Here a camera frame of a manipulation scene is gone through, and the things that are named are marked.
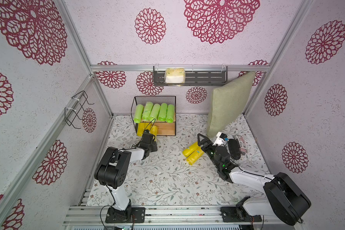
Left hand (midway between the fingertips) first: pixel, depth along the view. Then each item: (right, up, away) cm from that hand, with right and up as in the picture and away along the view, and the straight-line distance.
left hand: (153, 144), depth 101 cm
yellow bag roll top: (+24, -4, -6) cm, 25 cm away
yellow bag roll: (0, +9, +3) cm, 10 cm away
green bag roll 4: (+8, +22, -6) cm, 24 cm away
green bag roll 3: (+2, +22, -6) cm, 23 cm away
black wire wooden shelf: (+8, +11, +8) cm, 16 cm away
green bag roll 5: (+13, +21, -8) cm, 26 cm away
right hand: (+29, +7, -19) cm, 35 cm away
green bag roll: (-9, +21, -6) cm, 24 cm away
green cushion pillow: (+46, +27, -17) cm, 56 cm away
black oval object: (+56, -3, -3) cm, 56 cm away
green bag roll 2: (-3, +23, -6) cm, 24 cm away
